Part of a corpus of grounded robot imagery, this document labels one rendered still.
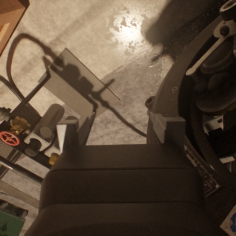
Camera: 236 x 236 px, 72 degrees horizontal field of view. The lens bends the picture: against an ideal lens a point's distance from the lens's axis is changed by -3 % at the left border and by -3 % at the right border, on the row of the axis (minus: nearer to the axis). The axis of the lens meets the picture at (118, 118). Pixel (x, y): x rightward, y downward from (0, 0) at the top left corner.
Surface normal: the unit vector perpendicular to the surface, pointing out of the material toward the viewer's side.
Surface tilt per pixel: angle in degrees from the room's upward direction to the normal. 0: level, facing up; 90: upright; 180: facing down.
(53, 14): 0
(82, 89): 0
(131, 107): 0
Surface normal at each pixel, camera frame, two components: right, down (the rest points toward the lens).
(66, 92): -0.11, 0.64
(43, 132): 0.73, -0.47
